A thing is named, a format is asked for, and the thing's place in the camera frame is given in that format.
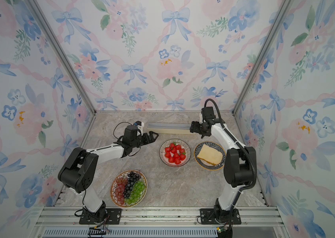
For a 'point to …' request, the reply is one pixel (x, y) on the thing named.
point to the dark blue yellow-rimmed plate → (205, 165)
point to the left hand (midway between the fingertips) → (155, 135)
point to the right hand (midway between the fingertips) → (197, 128)
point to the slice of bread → (211, 155)
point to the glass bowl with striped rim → (184, 146)
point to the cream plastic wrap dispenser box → (169, 128)
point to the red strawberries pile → (175, 153)
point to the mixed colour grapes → (129, 189)
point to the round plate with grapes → (124, 173)
